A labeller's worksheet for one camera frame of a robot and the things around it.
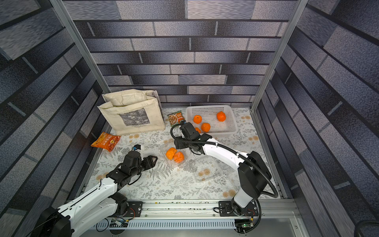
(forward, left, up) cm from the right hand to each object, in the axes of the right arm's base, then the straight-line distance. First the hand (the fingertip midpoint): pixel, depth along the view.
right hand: (179, 139), depth 85 cm
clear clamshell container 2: (-11, -16, -14) cm, 24 cm away
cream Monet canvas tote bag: (+14, +28, +10) cm, 33 cm away
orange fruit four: (+16, -17, -9) cm, 24 cm away
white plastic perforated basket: (+28, -22, -14) cm, 38 cm away
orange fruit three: (+24, -11, -9) cm, 28 cm away
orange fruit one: (+25, -29, -8) cm, 39 cm away
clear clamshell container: (+4, +9, -13) cm, 16 cm away
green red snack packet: (+27, +6, -12) cm, 30 cm away
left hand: (-10, +14, -6) cm, 18 cm away
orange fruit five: (-5, +5, -7) cm, 10 cm away
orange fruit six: (-7, +1, -9) cm, 12 cm away
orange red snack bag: (+3, +49, -8) cm, 50 cm away
